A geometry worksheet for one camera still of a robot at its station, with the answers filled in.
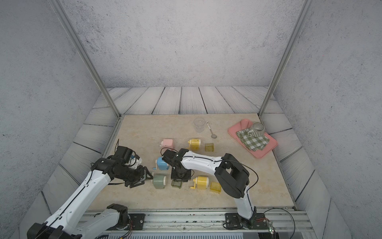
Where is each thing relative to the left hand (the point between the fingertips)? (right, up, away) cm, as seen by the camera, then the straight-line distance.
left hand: (151, 179), depth 75 cm
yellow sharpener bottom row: (+25, -3, +3) cm, 25 cm away
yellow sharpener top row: (+21, +15, +22) cm, 34 cm away
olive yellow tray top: (+31, +12, +27) cm, 43 cm away
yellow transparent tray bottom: (+33, -8, +10) cm, 36 cm away
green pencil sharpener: (+3, -2, +4) cm, 6 cm away
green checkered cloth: (+62, +15, +27) cm, 69 cm away
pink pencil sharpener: (+4, +15, +22) cm, 27 cm away
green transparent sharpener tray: (+12, -6, +10) cm, 17 cm away
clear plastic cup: (+25, +28, +35) cm, 52 cm away
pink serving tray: (+60, +28, +40) cm, 77 cm away
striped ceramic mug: (+66, +24, +33) cm, 78 cm away
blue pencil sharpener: (+2, +4, +12) cm, 13 cm away
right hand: (+12, -4, +8) cm, 15 cm away
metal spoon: (+34, +20, +33) cm, 52 cm away
